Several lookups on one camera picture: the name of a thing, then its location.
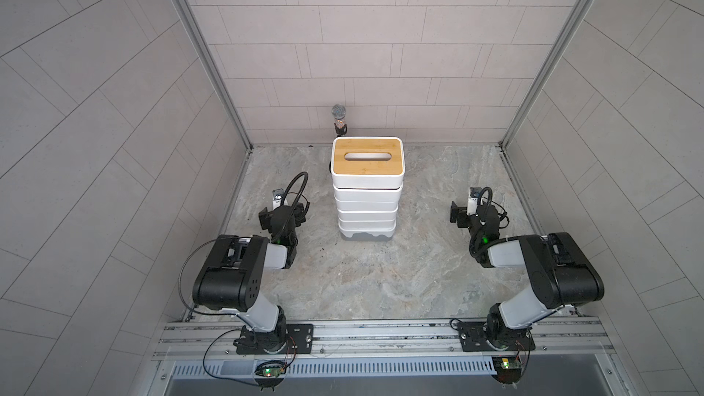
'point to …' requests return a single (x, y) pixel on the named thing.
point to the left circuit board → (270, 377)
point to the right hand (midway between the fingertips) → (466, 198)
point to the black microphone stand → (340, 127)
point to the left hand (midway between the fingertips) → (286, 200)
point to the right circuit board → (508, 368)
